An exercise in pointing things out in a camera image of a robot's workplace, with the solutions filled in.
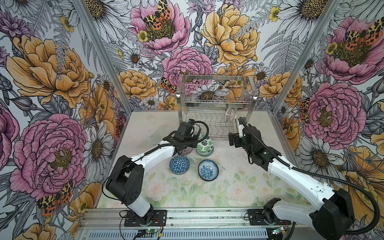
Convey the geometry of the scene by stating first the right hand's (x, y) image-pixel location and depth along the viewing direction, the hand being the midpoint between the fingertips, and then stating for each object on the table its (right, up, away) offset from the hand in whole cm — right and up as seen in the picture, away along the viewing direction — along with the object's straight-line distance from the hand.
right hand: (238, 135), depth 81 cm
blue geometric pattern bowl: (-33, -18, +9) cm, 38 cm away
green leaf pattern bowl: (-17, -8, +11) cm, 22 cm away
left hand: (-24, -4, +8) cm, 25 cm away
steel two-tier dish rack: (-6, +24, +38) cm, 46 cm away
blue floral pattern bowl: (-16, -21, +6) cm, 27 cm away
